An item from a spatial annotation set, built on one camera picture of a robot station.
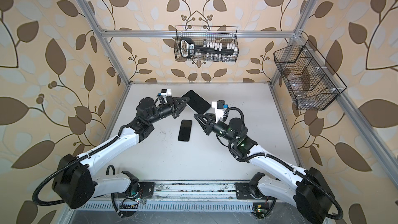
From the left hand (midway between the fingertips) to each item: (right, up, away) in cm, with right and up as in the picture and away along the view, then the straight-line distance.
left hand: (186, 97), depth 68 cm
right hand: (+4, -8, 0) cm, 9 cm away
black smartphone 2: (+5, -3, +2) cm, 6 cm away
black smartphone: (-4, -21, +28) cm, 35 cm away
